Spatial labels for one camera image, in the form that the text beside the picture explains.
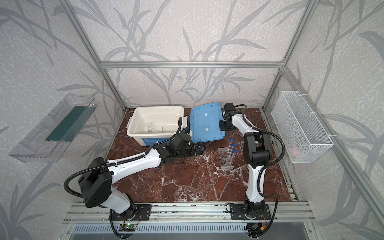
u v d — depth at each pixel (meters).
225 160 0.91
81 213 0.75
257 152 0.55
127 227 0.71
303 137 0.62
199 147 0.73
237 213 0.73
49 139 0.63
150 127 1.01
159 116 1.01
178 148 0.63
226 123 0.87
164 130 1.05
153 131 0.99
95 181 0.43
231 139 1.04
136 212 0.72
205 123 1.07
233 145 0.83
